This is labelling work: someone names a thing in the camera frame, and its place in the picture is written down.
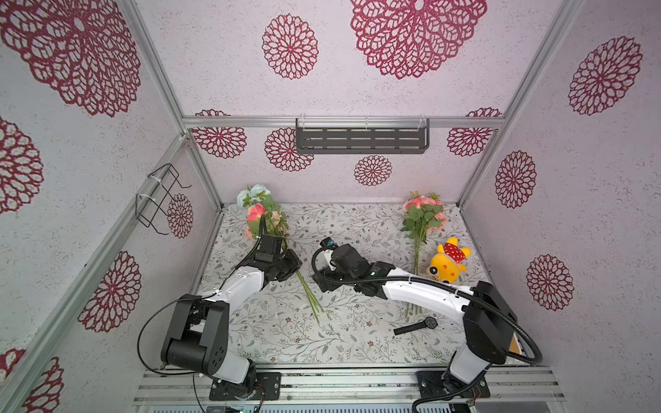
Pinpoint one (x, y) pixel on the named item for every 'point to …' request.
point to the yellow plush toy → (447, 263)
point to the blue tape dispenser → (330, 243)
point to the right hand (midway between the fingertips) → (320, 269)
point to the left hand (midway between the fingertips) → (303, 262)
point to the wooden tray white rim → (515, 345)
